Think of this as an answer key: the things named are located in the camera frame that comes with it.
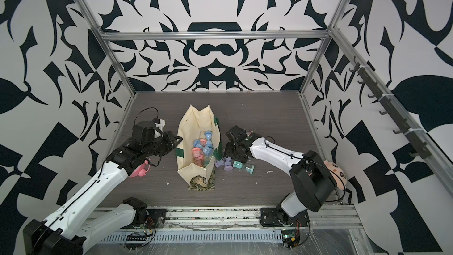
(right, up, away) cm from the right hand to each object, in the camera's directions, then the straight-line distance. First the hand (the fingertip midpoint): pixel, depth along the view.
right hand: (227, 152), depth 87 cm
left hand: (-19, +10, -10) cm, 24 cm away
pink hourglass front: (-16, 0, +1) cm, 16 cm away
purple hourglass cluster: (0, -5, 0) cm, 5 cm away
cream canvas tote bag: (-17, +13, 0) cm, 21 cm away
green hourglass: (+11, -7, -1) cm, 13 cm away
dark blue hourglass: (-10, +7, +10) cm, 16 cm away
